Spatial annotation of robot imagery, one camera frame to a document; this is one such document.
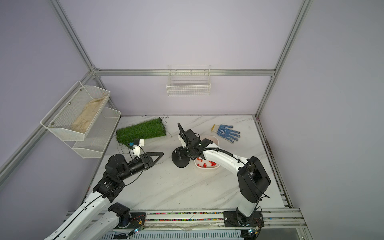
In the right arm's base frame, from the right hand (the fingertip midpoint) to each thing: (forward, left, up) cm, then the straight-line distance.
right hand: (182, 155), depth 85 cm
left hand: (-9, +8, +14) cm, 18 cm away
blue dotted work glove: (+25, -30, -12) cm, 41 cm away
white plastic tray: (0, -10, -11) cm, 15 cm away
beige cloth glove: (+10, +51, +20) cm, 56 cm away
